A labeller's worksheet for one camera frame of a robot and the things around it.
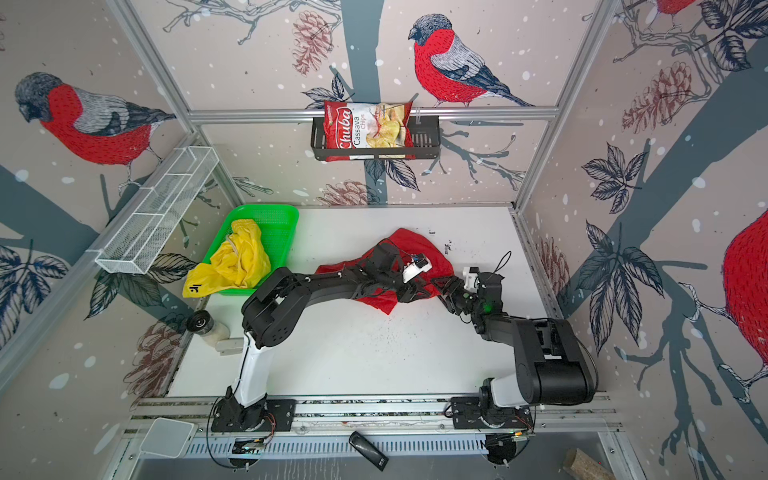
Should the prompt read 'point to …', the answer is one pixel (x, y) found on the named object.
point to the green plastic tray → (278, 224)
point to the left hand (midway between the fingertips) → (426, 287)
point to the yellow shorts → (240, 262)
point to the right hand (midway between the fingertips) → (431, 290)
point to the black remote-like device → (368, 450)
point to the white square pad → (168, 438)
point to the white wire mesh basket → (140, 246)
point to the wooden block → (584, 467)
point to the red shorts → (406, 244)
